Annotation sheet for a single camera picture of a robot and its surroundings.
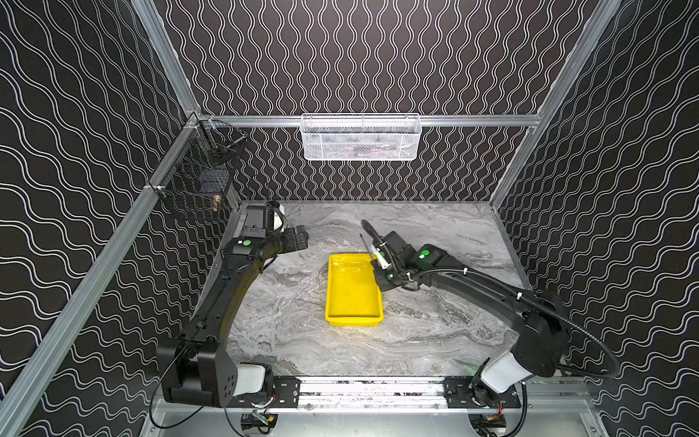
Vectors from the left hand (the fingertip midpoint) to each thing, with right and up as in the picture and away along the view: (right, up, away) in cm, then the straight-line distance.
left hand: (302, 236), depth 81 cm
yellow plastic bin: (+16, -21, +11) cm, 28 cm away
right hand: (+24, -13, +1) cm, 27 cm away
